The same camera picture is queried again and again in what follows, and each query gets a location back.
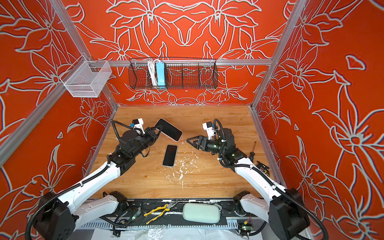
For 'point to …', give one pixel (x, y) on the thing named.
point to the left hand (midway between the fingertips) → (162, 125)
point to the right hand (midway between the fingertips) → (188, 142)
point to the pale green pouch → (208, 213)
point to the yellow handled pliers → (165, 206)
